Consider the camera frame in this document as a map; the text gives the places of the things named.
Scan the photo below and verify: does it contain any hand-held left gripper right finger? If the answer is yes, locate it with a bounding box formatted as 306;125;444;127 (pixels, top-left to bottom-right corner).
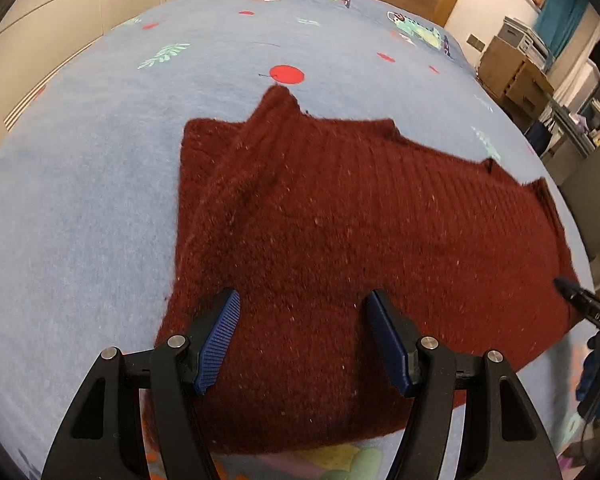
362;288;563;480

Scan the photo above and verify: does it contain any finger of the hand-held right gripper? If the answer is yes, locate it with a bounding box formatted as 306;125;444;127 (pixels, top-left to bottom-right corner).
554;276;600;343

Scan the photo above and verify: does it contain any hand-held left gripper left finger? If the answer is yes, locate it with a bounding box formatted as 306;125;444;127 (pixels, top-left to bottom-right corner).
41;287;242;480

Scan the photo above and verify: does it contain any dark red knitted sweater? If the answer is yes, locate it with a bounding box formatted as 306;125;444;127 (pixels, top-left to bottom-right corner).
145;85;583;456

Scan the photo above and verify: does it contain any dark blue cloth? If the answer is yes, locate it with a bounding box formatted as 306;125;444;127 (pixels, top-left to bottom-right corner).
575;332;600;421

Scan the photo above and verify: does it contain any cluttered desk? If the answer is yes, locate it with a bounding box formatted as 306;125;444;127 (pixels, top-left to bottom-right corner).
540;60;600;171

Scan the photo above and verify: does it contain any blue printed blanket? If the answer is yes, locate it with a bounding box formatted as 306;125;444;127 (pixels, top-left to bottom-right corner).
0;0;600;480

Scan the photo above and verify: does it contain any wooden nightstand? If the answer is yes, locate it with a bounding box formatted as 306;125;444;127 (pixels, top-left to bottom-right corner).
477;35;556;116

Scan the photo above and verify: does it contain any grey printer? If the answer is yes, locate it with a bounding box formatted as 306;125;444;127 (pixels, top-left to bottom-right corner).
497;16;551;68

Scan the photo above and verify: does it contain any teal curtain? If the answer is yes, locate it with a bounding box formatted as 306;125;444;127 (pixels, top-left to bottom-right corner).
532;0;600;68

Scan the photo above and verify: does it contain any white wardrobe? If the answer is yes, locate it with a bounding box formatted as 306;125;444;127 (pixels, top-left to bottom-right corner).
0;0;203;133

